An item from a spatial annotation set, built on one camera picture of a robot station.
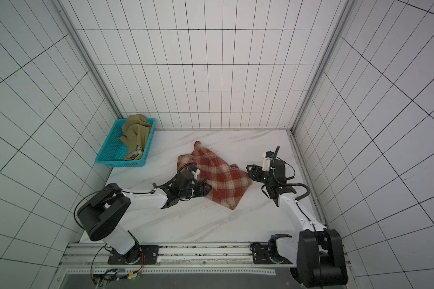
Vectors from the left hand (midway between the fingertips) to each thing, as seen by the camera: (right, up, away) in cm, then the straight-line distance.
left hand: (206, 191), depth 89 cm
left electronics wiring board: (-40, -30, -19) cm, 54 cm away
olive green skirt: (-45, +32, +20) cm, 59 cm away
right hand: (+24, +14, -2) cm, 27 cm away
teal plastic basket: (-57, +20, +18) cm, 63 cm away
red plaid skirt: (+11, +5, +1) cm, 12 cm away
